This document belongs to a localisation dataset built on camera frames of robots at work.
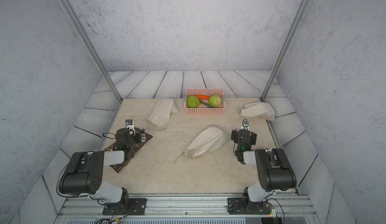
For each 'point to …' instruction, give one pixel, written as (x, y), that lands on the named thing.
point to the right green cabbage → (215, 100)
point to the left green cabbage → (193, 101)
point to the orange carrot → (202, 97)
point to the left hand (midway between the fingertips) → (138, 129)
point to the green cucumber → (206, 104)
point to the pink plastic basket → (204, 101)
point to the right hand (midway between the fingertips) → (245, 130)
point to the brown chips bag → (129, 141)
